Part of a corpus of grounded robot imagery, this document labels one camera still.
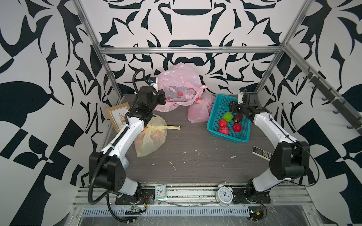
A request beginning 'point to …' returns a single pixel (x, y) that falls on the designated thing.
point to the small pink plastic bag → (200, 112)
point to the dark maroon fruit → (238, 117)
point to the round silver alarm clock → (224, 194)
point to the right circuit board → (256, 213)
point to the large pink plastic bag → (182, 85)
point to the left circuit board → (136, 208)
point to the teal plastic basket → (220, 106)
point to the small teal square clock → (160, 192)
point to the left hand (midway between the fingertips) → (160, 88)
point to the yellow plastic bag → (150, 139)
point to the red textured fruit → (223, 128)
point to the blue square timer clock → (125, 163)
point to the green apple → (228, 116)
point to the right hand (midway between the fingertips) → (232, 102)
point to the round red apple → (237, 127)
